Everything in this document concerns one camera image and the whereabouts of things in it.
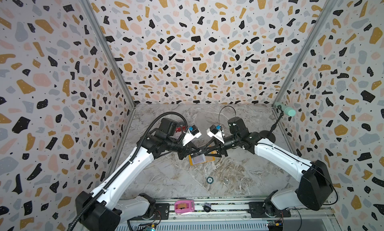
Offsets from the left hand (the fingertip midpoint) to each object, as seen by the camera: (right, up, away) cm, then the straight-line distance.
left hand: (199, 146), depth 69 cm
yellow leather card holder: (0, -12, +23) cm, 26 cm away
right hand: (+3, -1, +2) cm, 4 cm away
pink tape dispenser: (-8, -30, +3) cm, 31 cm away
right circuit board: (+36, -38, +2) cm, 53 cm away
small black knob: (+4, -30, +3) cm, 30 cm away
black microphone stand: (+47, +2, +31) cm, 56 cm away
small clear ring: (+14, -21, +12) cm, 28 cm away
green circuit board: (-22, -39, +1) cm, 45 cm away
